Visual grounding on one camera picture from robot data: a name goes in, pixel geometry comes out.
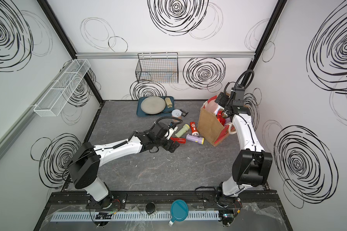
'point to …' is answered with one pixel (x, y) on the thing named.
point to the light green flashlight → (185, 127)
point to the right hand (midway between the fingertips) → (225, 98)
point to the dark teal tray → (166, 111)
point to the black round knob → (150, 208)
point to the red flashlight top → (180, 140)
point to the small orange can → (177, 113)
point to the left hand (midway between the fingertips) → (174, 141)
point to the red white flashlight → (193, 129)
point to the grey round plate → (153, 105)
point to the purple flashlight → (197, 139)
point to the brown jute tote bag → (209, 126)
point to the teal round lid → (179, 211)
